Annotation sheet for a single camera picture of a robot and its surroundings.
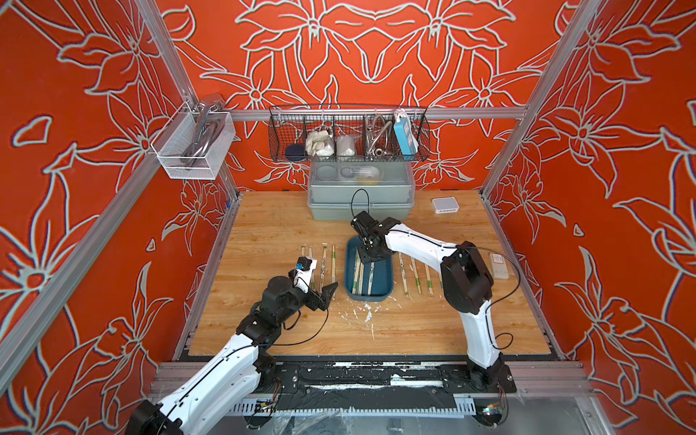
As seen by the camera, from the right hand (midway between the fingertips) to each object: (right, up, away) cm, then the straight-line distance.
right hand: (362, 257), depth 93 cm
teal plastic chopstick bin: (+7, -9, -3) cm, 12 cm away
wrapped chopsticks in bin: (-2, -10, -4) cm, 11 cm away
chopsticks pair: (+15, -6, 0) cm, 16 cm away
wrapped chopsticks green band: (+4, -3, +2) cm, 5 cm away
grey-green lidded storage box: (-8, +24, +5) cm, 26 cm away
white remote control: (+50, -3, +1) cm, 50 cm away
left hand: (-12, -3, -14) cm, 19 cm away
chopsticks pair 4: (-22, +1, +7) cm, 23 cm away
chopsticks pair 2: (+14, 0, -38) cm, 40 cm away
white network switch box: (+37, +19, +20) cm, 47 cm away
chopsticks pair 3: (-10, -2, +4) cm, 11 cm away
